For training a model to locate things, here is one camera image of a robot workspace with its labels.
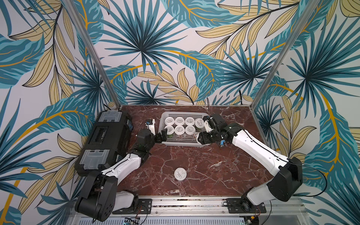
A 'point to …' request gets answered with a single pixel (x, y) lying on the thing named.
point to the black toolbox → (110, 138)
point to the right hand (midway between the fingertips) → (203, 137)
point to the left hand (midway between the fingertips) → (160, 130)
